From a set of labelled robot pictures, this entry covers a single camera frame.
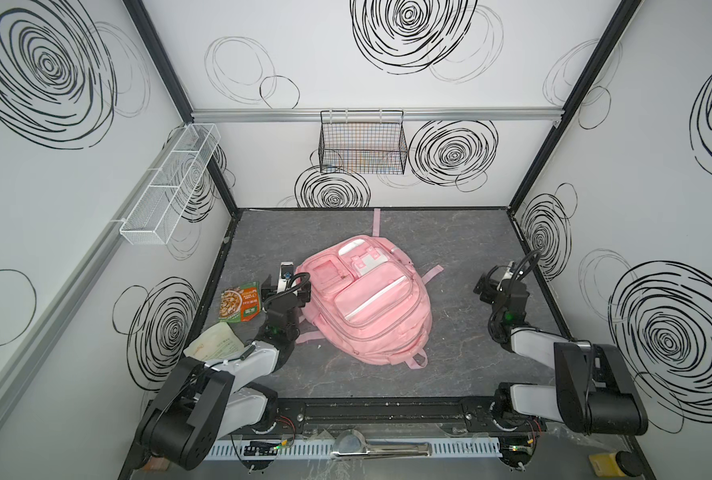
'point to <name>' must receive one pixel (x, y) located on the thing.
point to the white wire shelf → (151, 220)
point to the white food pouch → (215, 343)
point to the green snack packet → (240, 303)
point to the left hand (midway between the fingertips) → (286, 274)
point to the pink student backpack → (368, 298)
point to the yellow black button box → (620, 464)
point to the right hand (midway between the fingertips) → (494, 279)
